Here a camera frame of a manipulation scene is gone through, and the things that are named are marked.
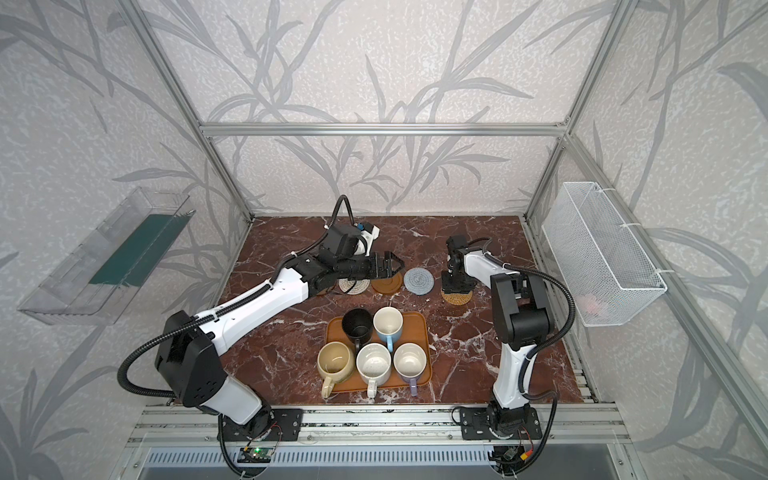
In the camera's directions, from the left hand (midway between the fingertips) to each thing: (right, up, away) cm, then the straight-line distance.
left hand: (398, 258), depth 78 cm
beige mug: (-18, -31, +5) cm, 36 cm away
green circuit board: (-34, -47, -7) cm, 58 cm away
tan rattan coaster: (+19, -14, +18) cm, 30 cm away
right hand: (+18, -9, +22) cm, 29 cm away
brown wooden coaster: (-4, -10, +22) cm, 25 cm away
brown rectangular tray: (+6, -22, +13) cm, 27 cm away
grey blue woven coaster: (+7, -9, +24) cm, 26 cm away
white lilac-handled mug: (+3, -29, +5) cm, 30 cm away
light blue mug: (-3, -20, +11) cm, 23 cm away
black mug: (-12, -19, +7) cm, 24 cm away
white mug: (-7, -30, +4) cm, 31 cm away
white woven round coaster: (-14, -11, +21) cm, 27 cm away
